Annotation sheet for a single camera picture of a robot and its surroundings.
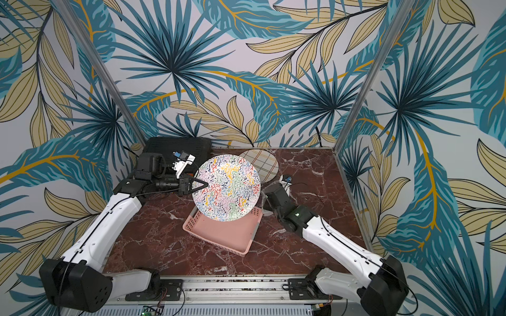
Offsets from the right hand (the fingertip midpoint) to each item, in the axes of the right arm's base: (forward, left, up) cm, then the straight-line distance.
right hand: (270, 195), depth 79 cm
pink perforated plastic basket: (-11, +15, -15) cm, 24 cm away
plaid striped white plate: (+32, -1, -17) cm, 37 cm away
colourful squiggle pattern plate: (-1, +14, +7) cm, 16 cm away
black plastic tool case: (+40, +37, -11) cm, 55 cm away
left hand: (-2, +24, +10) cm, 26 cm away
